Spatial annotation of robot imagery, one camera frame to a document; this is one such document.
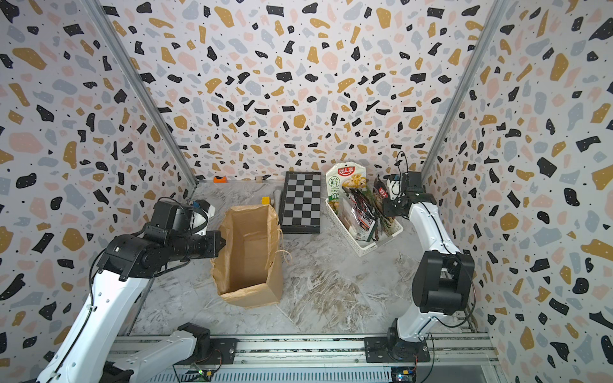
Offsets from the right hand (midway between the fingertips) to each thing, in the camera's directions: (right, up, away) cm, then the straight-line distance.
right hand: (389, 205), depth 90 cm
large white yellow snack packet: (-15, +13, +12) cm, 23 cm away
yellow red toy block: (-51, +2, +18) cm, 54 cm away
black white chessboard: (-36, +1, +19) cm, 40 cm away
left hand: (-52, -10, -24) cm, 58 cm away
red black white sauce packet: (-4, +6, -3) cm, 8 cm away
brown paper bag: (-53, -24, -1) cm, 58 cm away
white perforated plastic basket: (-10, -16, 0) cm, 19 cm away
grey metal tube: (-47, +5, +23) cm, 53 cm away
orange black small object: (-79, +13, +32) cm, 86 cm away
